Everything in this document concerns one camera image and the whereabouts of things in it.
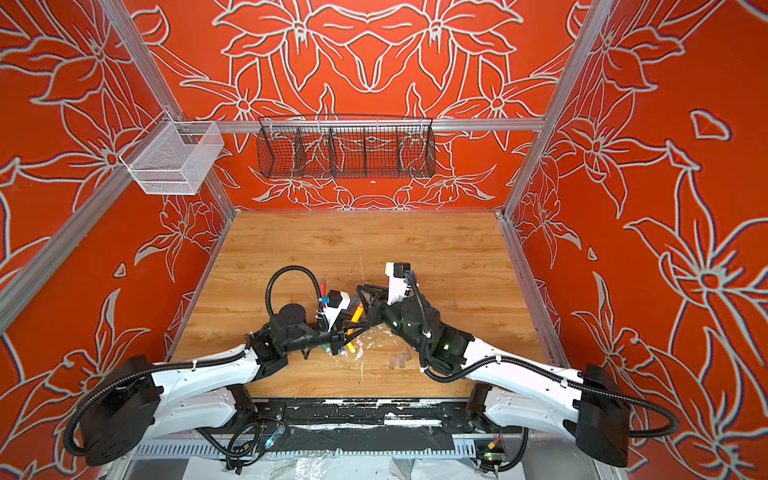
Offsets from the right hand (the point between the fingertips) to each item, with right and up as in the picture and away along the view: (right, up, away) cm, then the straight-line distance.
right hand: (353, 289), depth 67 cm
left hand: (+3, -9, +5) cm, 11 cm away
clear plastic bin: (-59, +37, +23) cm, 74 cm away
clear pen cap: (+13, -22, +15) cm, 30 cm away
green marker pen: (-7, -14, +2) cm, 16 cm away
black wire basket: (-6, +44, +33) cm, 55 cm away
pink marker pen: (-13, -4, +30) cm, 33 cm away
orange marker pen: (+1, -6, +2) cm, 7 cm away
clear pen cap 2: (+10, -23, +15) cm, 29 cm away
